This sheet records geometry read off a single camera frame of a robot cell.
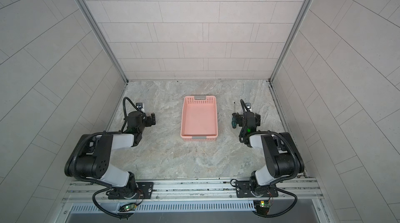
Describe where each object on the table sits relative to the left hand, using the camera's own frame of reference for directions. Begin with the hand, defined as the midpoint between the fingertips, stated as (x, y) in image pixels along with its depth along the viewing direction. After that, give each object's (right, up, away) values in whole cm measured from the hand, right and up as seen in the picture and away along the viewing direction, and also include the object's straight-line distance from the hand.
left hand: (149, 110), depth 94 cm
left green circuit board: (+2, -38, -29) cm, 48 cm away
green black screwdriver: (+52, -5, 0) cm, 52 cm away
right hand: (+60, -1, 0) cm, 60 cm away
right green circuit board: (+60, -40, -26) cm, 77 cm away
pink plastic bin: (+30, -6, +7) cm, 32 cm away
